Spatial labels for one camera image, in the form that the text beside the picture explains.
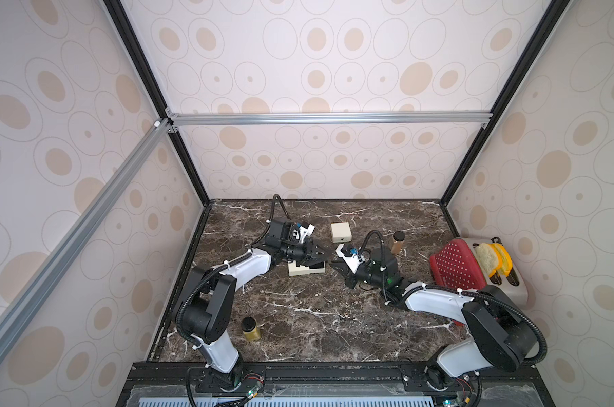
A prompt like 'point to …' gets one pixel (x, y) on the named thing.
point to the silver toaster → (510, 285)
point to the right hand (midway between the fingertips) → (331, 267)
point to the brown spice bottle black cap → (399, 236)
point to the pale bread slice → (487, 257)
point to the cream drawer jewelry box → (318, 267)
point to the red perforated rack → (453, 265)
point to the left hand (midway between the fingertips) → (333, 256)
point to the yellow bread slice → (504, 259)
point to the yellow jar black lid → (252, 332)
